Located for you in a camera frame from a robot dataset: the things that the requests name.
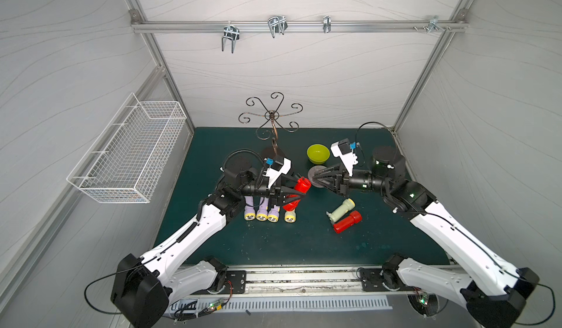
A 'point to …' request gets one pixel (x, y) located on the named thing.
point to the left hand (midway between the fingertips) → (302, 191)
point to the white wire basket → (126, 160)
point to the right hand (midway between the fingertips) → (315, 175)
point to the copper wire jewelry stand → (271, 115)
